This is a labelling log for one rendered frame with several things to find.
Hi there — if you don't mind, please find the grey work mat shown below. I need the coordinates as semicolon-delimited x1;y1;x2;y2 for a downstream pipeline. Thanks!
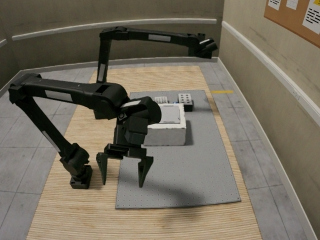
115;89;242;210

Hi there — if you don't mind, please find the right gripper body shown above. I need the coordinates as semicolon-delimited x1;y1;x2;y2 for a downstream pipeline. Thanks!
96;143;154;161

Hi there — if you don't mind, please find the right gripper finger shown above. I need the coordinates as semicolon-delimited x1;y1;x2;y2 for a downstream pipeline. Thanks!
138;158;154;188
96;153;108;185

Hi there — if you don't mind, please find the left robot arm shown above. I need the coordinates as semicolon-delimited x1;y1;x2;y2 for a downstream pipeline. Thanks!
96;26;218;84

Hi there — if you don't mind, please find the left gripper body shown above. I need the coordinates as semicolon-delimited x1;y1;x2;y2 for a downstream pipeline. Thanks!
188;47;212;59

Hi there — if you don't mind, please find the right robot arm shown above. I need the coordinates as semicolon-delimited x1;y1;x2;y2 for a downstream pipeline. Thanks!
8;73;162;187

